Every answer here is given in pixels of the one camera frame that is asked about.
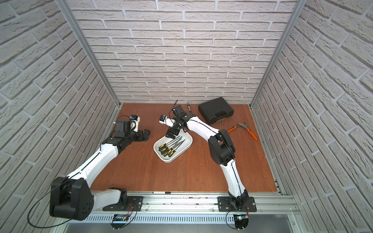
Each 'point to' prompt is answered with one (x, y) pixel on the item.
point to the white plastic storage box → (164, 143)
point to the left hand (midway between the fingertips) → (144, 128)
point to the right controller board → (241, 221)
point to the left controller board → (119, 221)
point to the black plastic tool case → (215, 109)
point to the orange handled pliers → (244, 125)
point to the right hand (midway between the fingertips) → (173, 127)
